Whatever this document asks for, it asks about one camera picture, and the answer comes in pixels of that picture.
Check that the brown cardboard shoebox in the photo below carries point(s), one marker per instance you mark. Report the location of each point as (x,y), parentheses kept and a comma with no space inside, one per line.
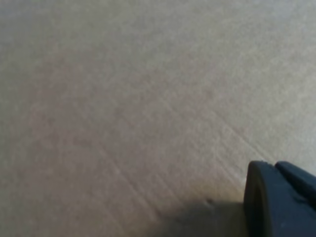
(138,118)

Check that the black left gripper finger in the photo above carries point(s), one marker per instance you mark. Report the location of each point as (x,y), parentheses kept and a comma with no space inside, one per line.
(279,200)

